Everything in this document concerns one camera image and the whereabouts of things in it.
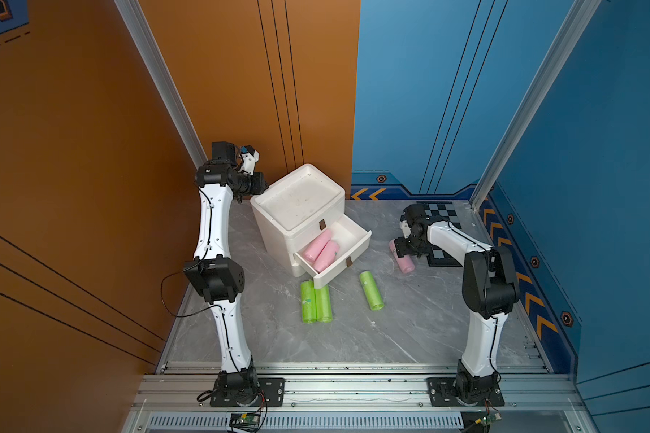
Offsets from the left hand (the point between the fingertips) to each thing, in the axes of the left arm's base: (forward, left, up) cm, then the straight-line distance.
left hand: (267, 181), depth 88 cm
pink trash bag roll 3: (-16, -48, -24) cm, 56 cm away
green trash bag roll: (-29, -14, -24) cm, 40 cm away
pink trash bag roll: (-15, -16, -16) cm, 27 cm away
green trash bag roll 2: (-32, -19, -25) cm, 45 cm away
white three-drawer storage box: (-4, -13, -5) cm, 14 cm away
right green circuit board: (-61, -63, -28) cm, 92 cm away
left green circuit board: (-62, 0, -30) cm, 69 cm away
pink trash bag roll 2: (-18, -20, -17) cm, 32 cm away
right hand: (-10, -49, -24) cm, 56 cm away
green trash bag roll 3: (-26, -35, -25) cm, 50 cm away
